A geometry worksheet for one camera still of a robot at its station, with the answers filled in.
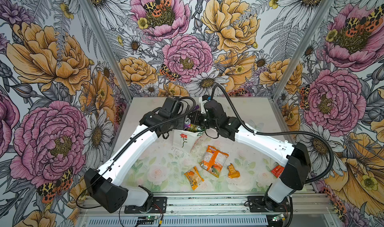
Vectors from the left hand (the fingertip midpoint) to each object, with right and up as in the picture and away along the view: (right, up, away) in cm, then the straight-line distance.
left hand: (177, 125), depth 76 cm
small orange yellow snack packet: (+8, -29, +5) cm, 31 cm away
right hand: (+6, +3, 0) cm, 6 cm away
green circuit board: (+47, -43, -5) cm, 64 cm away
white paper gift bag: (+4, -8, +2) cm, 9 cm away
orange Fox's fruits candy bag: (+19, -21, +10) cm, 30 cm away
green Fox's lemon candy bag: (+8, -2, +7) cm, 11 cm away
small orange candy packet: (+29, -27, +7) cm, 40 cm away
